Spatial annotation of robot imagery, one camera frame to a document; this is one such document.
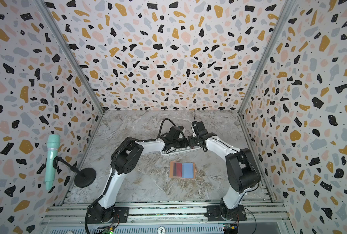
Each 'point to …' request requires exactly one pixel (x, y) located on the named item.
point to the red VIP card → (177, 169)
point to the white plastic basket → (174, 151)
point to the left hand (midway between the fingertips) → (194, 143)
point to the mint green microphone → (52, 141)
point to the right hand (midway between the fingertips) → (196, 139)
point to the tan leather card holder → (188, 170)
